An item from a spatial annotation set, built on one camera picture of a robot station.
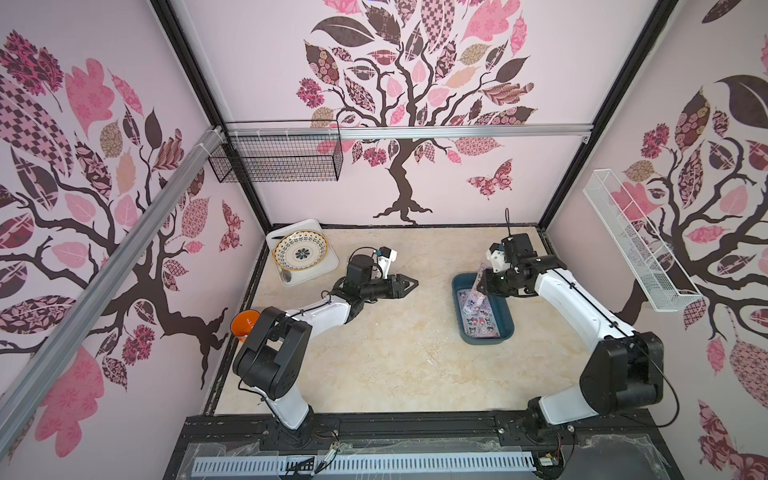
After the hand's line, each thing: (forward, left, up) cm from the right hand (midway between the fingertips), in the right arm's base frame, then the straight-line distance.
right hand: (483, 290), depth 85 cm
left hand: (+1, +21, 0) cm, 21 cm away
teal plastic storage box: (+2, -9, -13) cm, 16 cm away
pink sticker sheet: (-2, +1, -2) cm, 3 cm away
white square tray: (+21, +50, -12) cm, 55 cm away
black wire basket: (+41, +63, +22) cm, 78 cm away
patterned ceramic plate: (+28, +62, -13) cm, 69 cm away
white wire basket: (+6, -40, +12) cm, 42 cm away
